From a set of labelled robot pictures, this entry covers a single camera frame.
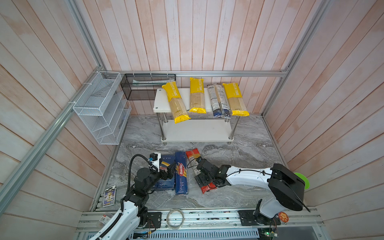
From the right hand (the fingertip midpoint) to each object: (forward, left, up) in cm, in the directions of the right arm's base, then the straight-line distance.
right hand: (202, 175), depth 88 cm
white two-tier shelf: (+34, -1, +3) cm, 34 cm away
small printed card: (-14, +51, +1) cm, 53 cm away
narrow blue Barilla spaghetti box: (0, +13, +3) cm, 13 cm away
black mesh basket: (+49, +40, +28) cm, 69 cm away
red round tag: (-21, -41, -1) cm, 46 cm away
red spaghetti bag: (+13, +6, +1) cm, 14 cm away
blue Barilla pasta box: (-8, +19, +7) cm, 21 cm away
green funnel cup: (-8, -49, +14) cm, 52 cm away
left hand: (+2, +19, +11) cm, 22 cm away
